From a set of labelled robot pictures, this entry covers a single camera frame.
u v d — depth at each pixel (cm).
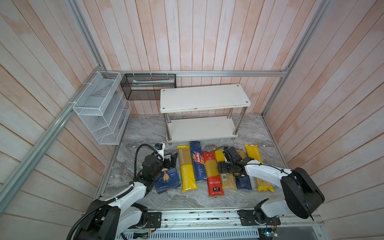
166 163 76
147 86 105
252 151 97
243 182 84
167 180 80
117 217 43
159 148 72
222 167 82
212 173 87
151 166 64
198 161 90
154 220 73
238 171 65
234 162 70
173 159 77
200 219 75
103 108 67
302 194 44
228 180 84
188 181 84
